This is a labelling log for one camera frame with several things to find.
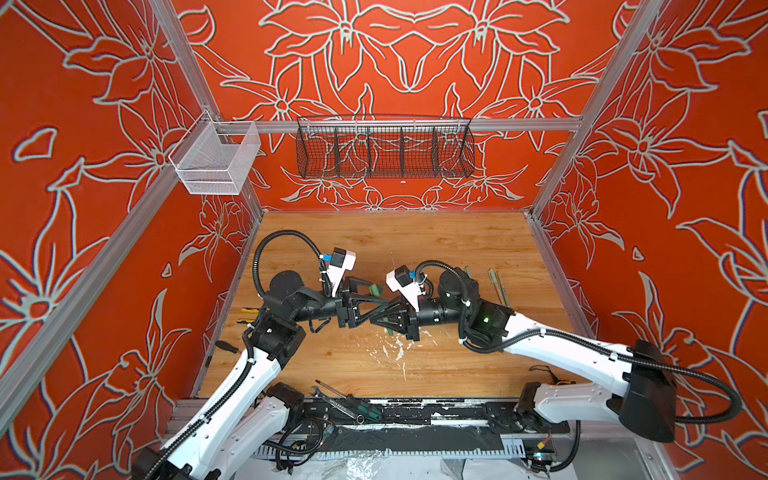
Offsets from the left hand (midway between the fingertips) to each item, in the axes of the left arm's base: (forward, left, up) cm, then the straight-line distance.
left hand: (382, 299), depth 59 cm
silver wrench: (-16, +6, -32) cm, 37 cm away
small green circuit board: (-21, -39, -32) cm, 55 cm away
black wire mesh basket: (+58, +2, -1) cm, 58 cm away
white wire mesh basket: (+48, +57, -1) cm, 75 cm away
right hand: (-3, +3, -4) cm, 6 cm away
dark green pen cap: (+1, +2, +2) cm, 3 cm away
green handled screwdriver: (-15, +3, -30) cm, 33 cm away
